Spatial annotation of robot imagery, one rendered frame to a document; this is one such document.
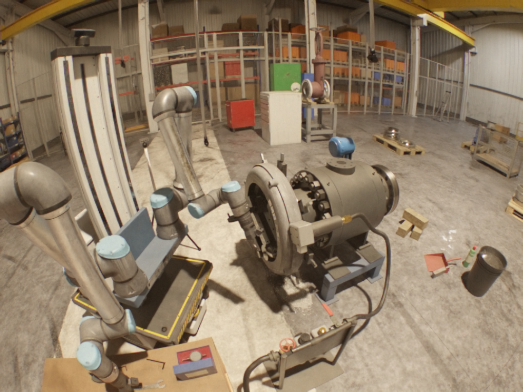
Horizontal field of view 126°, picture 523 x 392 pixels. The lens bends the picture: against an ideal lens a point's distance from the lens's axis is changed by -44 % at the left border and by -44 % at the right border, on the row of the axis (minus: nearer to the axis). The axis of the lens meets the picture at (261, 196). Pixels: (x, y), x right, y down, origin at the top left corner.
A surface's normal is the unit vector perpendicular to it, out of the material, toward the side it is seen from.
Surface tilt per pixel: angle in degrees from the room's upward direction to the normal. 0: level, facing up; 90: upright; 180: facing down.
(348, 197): 52
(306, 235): 68
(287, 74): 90
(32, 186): 75
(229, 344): 0
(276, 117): 90
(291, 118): 90
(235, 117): 90
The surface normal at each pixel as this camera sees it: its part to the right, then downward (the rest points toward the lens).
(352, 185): 0.18, -0.44
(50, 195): 0.80, 0.04
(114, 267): 0.50, 0.36
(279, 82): 0.26, 0.45
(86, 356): 0.01, -0.84
